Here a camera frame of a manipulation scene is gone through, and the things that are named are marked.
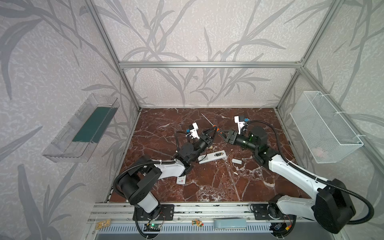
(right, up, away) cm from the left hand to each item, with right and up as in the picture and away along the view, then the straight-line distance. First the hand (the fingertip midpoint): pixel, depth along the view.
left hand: (220, 126), depth 71 cm
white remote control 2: (-20, -31, +11) cm, 39 cm away
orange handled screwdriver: (-2, 0, +2) cm, 4 cm away
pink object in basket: (+49, -13, +2) cm, 51 cm away
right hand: (0, -1, +3) cm, 3 cm away
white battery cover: (+13, -23, +21) cm, 34 cm away
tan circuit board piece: (-56, -46, -2) cm, 72 cm away
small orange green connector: (-11, -46, -1) cm, 48 cm away
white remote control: (-2, -20, +21) cm, 30 cm away
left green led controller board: (-33, -49, -1) cm, 59 cm away
